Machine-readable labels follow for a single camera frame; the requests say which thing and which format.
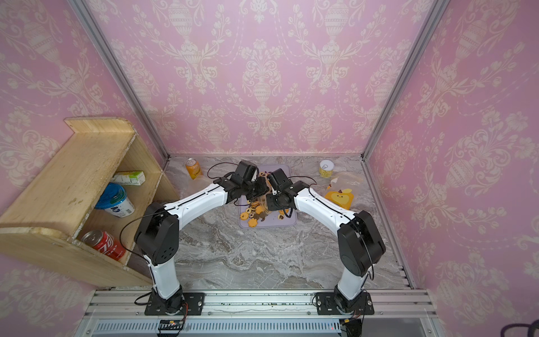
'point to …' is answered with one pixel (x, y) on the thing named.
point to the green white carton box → (129, 177)
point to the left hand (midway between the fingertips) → (272, 189)
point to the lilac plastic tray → (276, 218)
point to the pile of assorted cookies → (255, 211)
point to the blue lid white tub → (114, 200)
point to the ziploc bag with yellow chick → (343, 189)
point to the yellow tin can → (325, 168)
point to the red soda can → (105, 243)
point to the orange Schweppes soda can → (194, 168)
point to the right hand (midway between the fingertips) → (272, 202)
